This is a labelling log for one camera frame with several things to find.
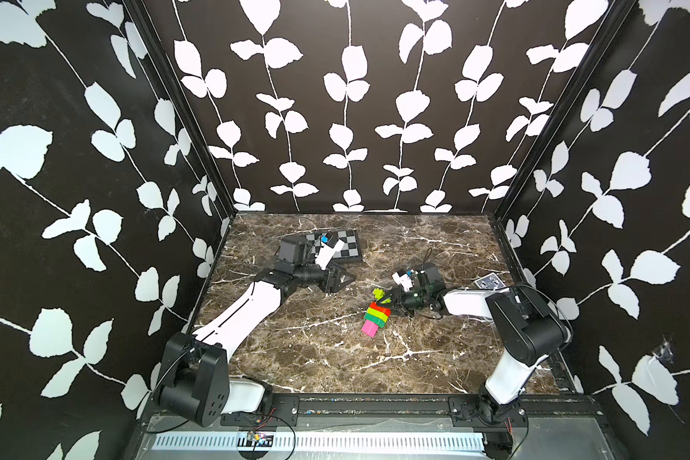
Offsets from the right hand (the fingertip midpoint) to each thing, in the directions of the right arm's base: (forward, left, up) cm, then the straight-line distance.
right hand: (378, 302), depth 88 cm
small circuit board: (-35, +33, -6) cm, 49 cm away
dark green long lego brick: (-5, +1, -1) cm, 6 cm away
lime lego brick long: (-1, +3, -2) cm, 3 cm away
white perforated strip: (-36, +14, -6) cm, 39 cm away
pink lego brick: (-7, +3, -2) cm, 8 cm away
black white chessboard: (+25, +9, -4) cm, 27 cm away
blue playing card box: (+11, -40, -5) cm, 42 cm away
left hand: (+3, +9, +14) cm, 17 cm away
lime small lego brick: (+4, 0, -1) cm, 4 cm away
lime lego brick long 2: (-3, 0, -1) cm, 4 cm away
